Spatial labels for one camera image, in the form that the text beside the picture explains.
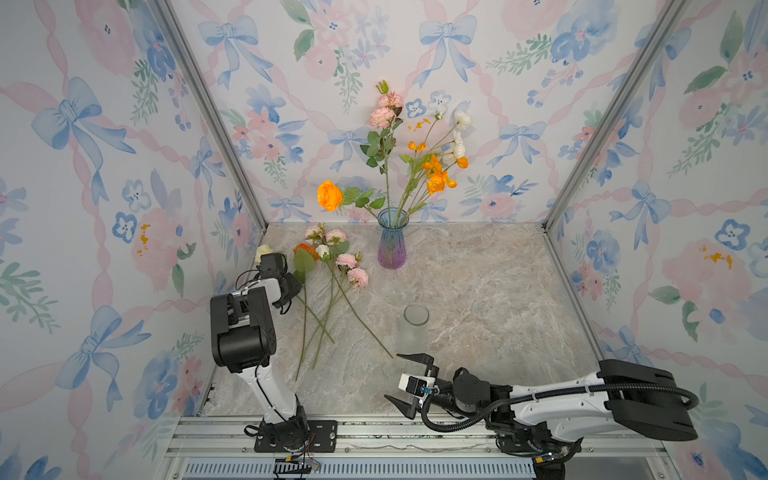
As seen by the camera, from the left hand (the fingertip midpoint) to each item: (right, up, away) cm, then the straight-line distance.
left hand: (292, 285), depth 100 cm
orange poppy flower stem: (+44, +34, -9) cm, 57 cm away
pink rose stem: (+11, +16, +10) cm, 22 cm away
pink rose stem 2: (+18, +3, +2) cm, 19 cm away
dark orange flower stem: (+3, +9, +3) cm, 10 cm away
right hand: (+33, -17, -30) cm, 48 cm away
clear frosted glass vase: (+40, -10, -22) cm, 47 cm away
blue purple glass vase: (+34, +11, +2) cm, 36 cm away
